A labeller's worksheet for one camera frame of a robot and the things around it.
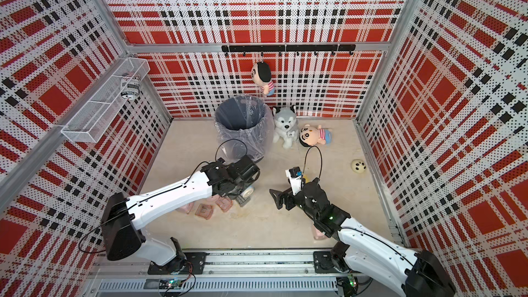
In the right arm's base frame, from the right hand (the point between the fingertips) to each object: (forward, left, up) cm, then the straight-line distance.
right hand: (283, 185), depth 79 cm
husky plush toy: (+30, -2, +1) cm, 30 cm away
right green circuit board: (-30, -22, -9) cm, 38 cm away
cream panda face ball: (+15, -36, -11) cm, 41 cm away
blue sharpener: (-4, +13, +3) cm, 14 cm away
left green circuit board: (-31, +38, -12) cm, 51 cm away
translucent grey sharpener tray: (-1, +18, -13) cm, 22 cm away
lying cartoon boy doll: (+30, -15, -7) cm, 35 cm away
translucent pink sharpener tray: (-5, +34, -14) cm, 37 cm away
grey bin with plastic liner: (+31, +18, 0) cm, 36 cm away
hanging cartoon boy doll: (+44, +9, +20) cm, 50 cm away
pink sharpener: (-16, -13, -8) cm, 22 cm away
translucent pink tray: (-2, +26, -13) cm, 29 cm away
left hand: (+2, +13, 0) cm, 13 cm away
